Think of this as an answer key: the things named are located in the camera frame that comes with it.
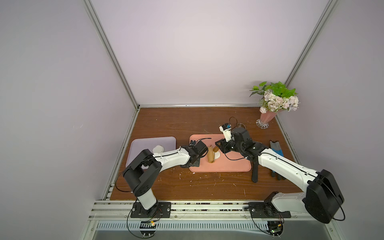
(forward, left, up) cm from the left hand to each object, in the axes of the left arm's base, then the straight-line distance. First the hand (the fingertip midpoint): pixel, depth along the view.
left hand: (195, 161), depth 90 cm
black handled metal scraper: (-5, -35, +2) cm, 36 cm away
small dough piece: (+1, -13, +7) cm, 15 cm away
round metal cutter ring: (+27, -31, +4) cm, 42 cm away
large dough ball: (+8, +24, +1) cm, 25 cm away
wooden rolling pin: (+2, -10, +5) cm, 11 cm away
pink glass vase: (+27, -47, +10) cm, 55 cm away
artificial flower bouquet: (+27, -47, +29) cm, 61 cm away
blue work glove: (+11, -52, +2) cm, 53 cm away
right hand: (+6, -13, +16) cm, 22 cm away
